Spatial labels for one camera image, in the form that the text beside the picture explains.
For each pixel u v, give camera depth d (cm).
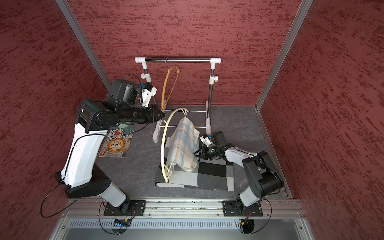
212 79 79
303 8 71
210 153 77
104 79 101
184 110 78
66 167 38
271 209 70
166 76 76
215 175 84
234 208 74
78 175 38
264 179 46
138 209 74
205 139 85
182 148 69
